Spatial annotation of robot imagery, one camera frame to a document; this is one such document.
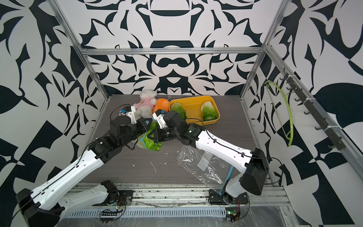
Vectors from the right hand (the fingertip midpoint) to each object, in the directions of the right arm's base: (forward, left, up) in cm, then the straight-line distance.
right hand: (147, 134), depth 67 cm
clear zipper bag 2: (-7, -31, -27) cm, 41 cm away
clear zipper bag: (-3, +3, 0) cm, 4 cm away
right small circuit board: (-29, -40, -28) cm, 57 cm away
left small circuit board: (-30, +20, -26) cm, 44 cm away
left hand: (+8, -2, +3) cm, 9 cm away
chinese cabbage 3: (+28, -35, -19) cm, 48 cm away
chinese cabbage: (-3, -1, -2) cm, 4 cm away
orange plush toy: (+36, -2, -19) cm, 40 cm away
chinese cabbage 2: (+31, -14, -18) cm, 38 cm away
